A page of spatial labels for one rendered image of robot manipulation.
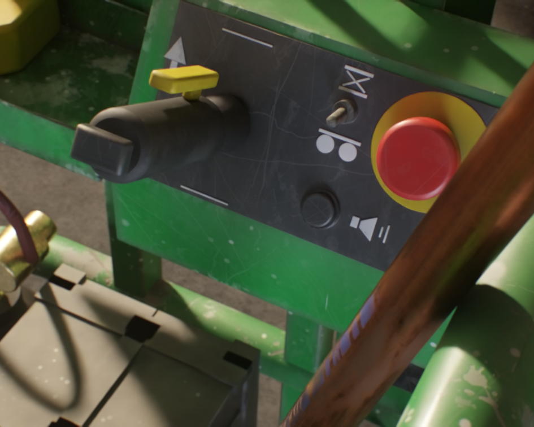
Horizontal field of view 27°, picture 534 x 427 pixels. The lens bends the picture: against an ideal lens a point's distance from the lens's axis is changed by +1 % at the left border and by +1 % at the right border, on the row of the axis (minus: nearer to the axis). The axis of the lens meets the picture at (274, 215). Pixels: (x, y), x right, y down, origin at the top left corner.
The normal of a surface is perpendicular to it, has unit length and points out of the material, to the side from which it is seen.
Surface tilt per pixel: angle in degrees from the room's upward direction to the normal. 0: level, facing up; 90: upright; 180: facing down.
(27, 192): 0
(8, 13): 0
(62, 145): 90
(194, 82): 90
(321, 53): 58
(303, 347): 90
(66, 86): 0
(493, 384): 9
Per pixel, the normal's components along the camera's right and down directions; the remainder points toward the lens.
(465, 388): -0.10, -0.73
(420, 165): -0.37, 0.17
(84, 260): -0.04, -0.58
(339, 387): -0.61, 0.52
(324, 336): 0.89, 0.35
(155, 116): 0.64, -0.67
